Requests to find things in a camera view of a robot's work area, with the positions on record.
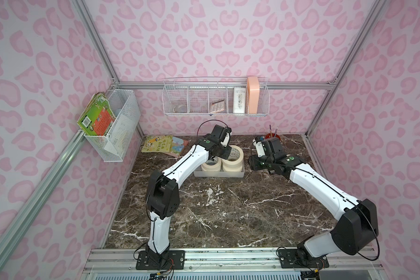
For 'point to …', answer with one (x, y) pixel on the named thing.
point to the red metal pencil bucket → (272, 135)
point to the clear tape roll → (179, 108)
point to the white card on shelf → (239, 100)
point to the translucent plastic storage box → (199, 172)
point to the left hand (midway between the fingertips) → (226, 147)
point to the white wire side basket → (126, 106)
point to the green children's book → (157, 143)
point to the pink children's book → (178, 146)
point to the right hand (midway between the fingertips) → (251, 159)
